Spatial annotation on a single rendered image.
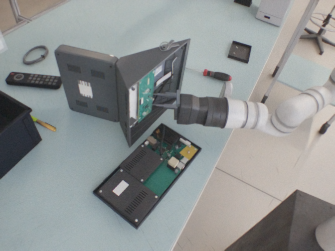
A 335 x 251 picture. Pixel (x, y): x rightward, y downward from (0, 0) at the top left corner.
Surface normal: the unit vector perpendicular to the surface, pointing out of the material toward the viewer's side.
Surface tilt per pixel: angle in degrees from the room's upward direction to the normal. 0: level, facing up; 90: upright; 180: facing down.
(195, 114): 90
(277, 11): 90
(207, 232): 0
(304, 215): 0
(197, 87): 0
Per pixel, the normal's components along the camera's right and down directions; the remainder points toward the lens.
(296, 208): 0.10, -0.63
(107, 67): -0.25, 0.74
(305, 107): 0.42, -0.52
